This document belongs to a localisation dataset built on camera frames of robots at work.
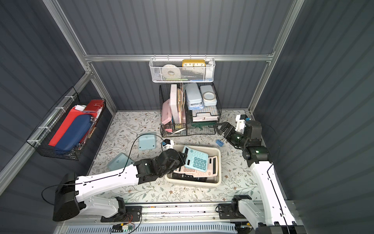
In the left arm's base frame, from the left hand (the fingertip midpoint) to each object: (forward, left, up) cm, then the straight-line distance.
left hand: (189, 157), depth 72 cm
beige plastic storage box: (-5, -13, -19) cm, 24 cm away
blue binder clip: (+21, -21, -20) cm, 36 cm away
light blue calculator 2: (+23, +30, -20) cm, 43 cm away
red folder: (+13, +62, +10) cm, 64 cm away
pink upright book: (+35, +9, +6) cm, 36 cm away
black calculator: (-3, +2, -17) cm, 17 cm away
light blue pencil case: (+41, -3, +5) cm, 41 cm away
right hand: (+10, -17, +8) cm, 21 cm away
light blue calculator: (0, -3, -3) cm, 4 cm away
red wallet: (+27, +53, +11) cm, 60 cm away
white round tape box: (+45, -13, +3) cm, 47 cm away
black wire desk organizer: (+30, -14, 0) cm, 33 cm away
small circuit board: (-27, +34, -20) cm, 48 cm away
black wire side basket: (+4, +63, +15) cm, 65 cm away
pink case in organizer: (+37, +16, -7) cm, 41 cm away
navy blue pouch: (+8, +55, +10) cm, 57 cm away
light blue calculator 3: (+7, +43, -19) cm, 47 cm away
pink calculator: (-3, -12, -10) cm, 16 cm away
